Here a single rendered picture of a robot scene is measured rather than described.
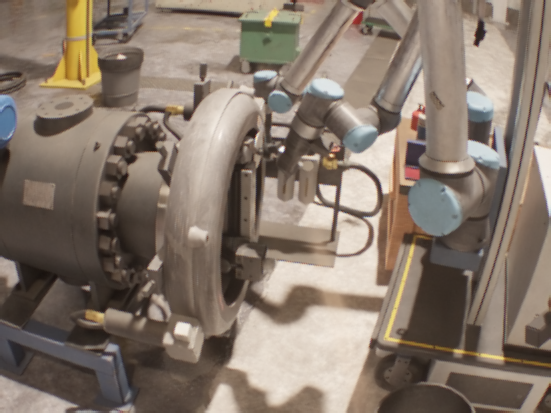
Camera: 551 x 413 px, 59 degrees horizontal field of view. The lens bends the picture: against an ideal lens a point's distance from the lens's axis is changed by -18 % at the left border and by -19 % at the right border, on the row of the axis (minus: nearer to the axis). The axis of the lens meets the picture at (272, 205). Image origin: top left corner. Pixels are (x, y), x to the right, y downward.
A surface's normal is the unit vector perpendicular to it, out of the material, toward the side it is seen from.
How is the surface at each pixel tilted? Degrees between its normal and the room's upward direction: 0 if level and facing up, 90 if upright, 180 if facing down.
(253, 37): 90
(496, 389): 90
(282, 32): 90
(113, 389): 90
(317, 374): 0
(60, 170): 46
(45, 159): 41
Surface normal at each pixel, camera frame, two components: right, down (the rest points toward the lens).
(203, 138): -0.04, -0.50
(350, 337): 0.04, -0.87
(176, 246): -0.14, 0.18
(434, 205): -0.68, 0.41
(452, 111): -0.06, 0.40
